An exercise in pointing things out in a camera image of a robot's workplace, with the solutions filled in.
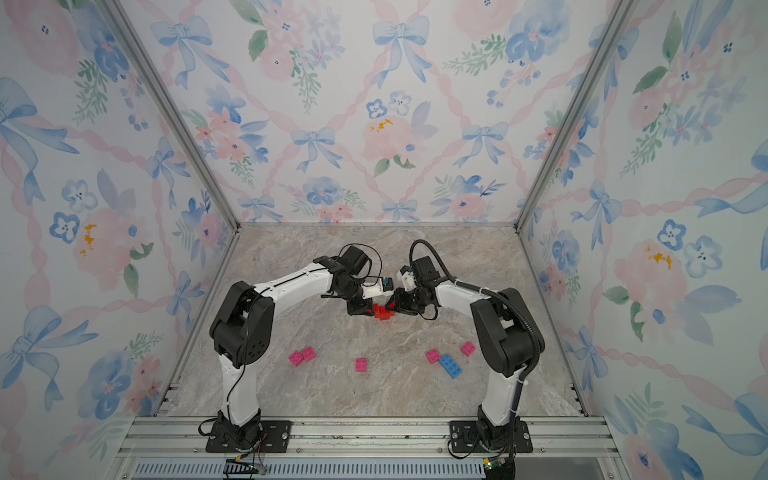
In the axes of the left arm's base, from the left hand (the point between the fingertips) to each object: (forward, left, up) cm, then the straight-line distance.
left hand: (372, 304), depth 93 cm
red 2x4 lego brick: (-3, -3, -1) cm, 4 cm away
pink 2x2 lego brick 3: (-18, +3, -3) cm, 18 cm away
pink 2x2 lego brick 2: (-16, +21, -3) cm, 27 cm away
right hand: (0, -6, -1) cm, 7 cm away
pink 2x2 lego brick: (-15, +18, -3) cm, 23 cm away
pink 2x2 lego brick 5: (-13, -28, -4) cm, 31 cm away
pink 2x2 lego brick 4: (-15, -18, -3) cm, 24 cm away
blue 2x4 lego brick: (-18, -22, -3) cm, 28 cm away
